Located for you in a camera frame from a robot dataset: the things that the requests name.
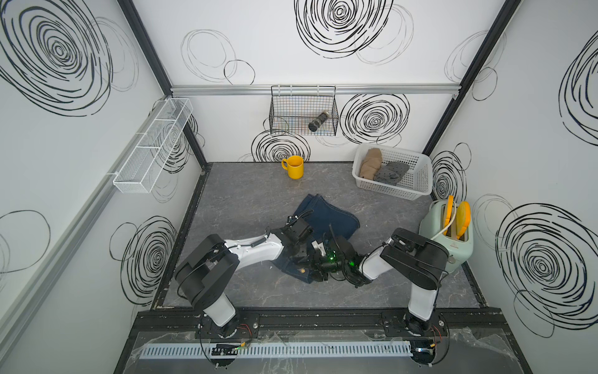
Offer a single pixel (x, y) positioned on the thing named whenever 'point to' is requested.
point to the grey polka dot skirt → (391, 173)
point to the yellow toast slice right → (463, 218)
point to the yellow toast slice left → (448, 214)
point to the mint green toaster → (451, 225)
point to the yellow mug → (295, 167)
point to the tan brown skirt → (372, 163)
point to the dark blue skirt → (320, 214)
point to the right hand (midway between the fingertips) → (297, 271)
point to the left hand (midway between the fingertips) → (300, 250)
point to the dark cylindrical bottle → (319, 120)
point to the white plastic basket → (417, 181)
